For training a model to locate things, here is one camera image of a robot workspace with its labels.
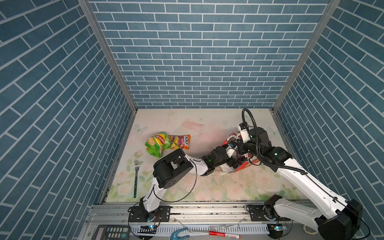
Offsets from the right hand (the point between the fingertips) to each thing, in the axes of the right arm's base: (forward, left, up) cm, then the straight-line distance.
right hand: (236, 138), depth 78 cm
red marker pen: (-40, +5, -21) cm, 45 cm away
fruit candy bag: (+6, +33, -16) cm, 37 cm away
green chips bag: (+1, +47, -13) cm, 49 cm away
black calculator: (-44, +56, -18) cm, 73 cm away
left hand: (-1, -3, -13) cm, 13 cm away
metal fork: (-11, +58, -20) cm, 62 cm away
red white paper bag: (-9, -5, -5) cm, 11 cm away
